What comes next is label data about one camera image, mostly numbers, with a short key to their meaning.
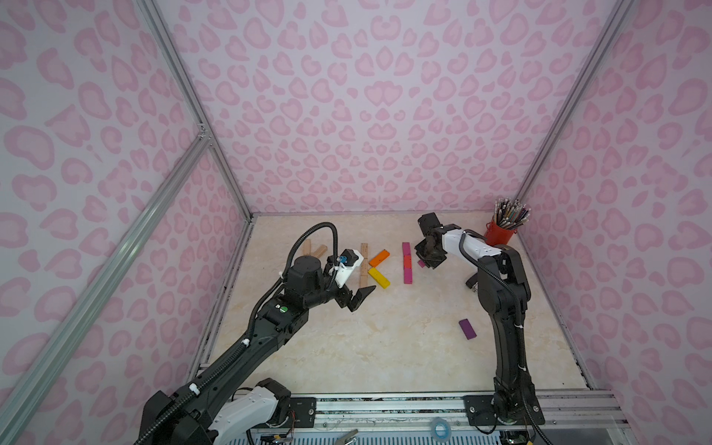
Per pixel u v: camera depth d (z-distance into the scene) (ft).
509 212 3.21
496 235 3.49
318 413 2.45
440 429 2.34
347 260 2.02
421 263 3.30
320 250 3.48
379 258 3.46
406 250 3.50
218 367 1.46
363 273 3.30
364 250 3.51
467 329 2.89
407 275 3.30
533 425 2.27
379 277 3.30
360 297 2.14
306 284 1.85
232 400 1.86
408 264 3.40
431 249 2.89
